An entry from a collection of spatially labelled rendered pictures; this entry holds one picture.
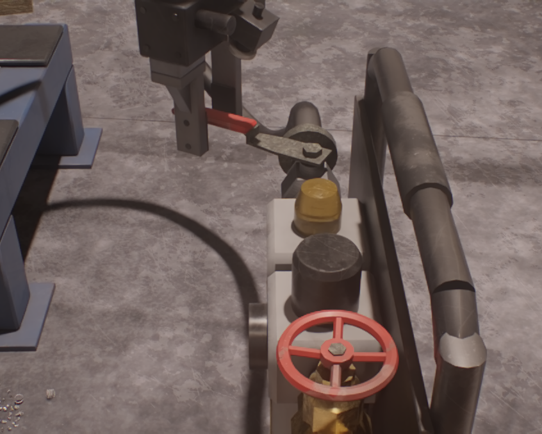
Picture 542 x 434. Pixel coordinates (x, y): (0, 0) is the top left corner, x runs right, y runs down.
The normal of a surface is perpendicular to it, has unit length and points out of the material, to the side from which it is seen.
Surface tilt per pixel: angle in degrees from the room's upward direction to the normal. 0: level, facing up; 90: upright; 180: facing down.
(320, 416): 90
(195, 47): 90
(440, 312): 53
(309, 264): 0
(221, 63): 90
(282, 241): 0
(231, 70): 90
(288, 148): 0
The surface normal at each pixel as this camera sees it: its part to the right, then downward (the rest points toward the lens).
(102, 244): 0.00, -0.81
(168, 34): -0.47, 0.52
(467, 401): 0.27, 0.55
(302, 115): -0.25, -0.74
